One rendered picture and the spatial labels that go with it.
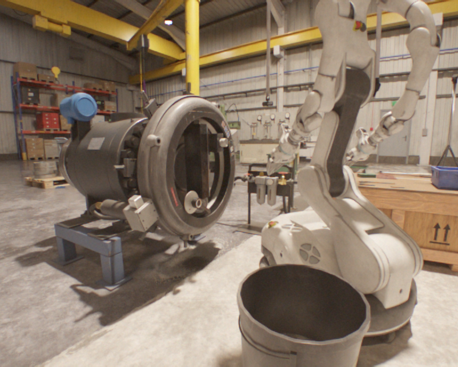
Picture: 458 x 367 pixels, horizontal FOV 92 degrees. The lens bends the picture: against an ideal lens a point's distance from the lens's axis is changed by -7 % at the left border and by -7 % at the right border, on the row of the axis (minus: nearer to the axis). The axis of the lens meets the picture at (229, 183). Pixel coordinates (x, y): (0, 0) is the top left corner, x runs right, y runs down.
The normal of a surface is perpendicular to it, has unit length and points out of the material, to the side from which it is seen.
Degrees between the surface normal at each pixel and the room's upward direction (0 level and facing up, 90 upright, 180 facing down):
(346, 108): 110
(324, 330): 87
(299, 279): 87
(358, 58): 126
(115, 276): 90
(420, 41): 96
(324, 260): 38
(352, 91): 106
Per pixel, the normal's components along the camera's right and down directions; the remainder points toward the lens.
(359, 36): 0.35, 0.05
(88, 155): -0.47, -0.10
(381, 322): 0.17, 0.15
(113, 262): 0.88, 0.07
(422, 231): -0.48, 0.14
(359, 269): -0.94, 0.06
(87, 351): 0.00, -0.99
